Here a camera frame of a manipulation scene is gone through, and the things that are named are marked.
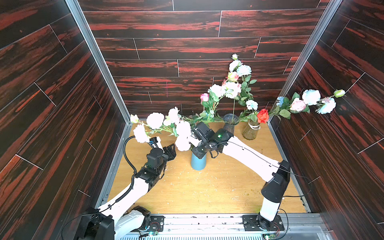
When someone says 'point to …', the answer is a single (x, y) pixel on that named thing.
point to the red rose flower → (263, 116)
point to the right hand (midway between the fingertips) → (198, 146)
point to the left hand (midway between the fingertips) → (172, 146)
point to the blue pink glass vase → (230, 120)
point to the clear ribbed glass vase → (251, 130)
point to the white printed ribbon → (255, 127)
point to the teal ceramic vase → (198, 164)
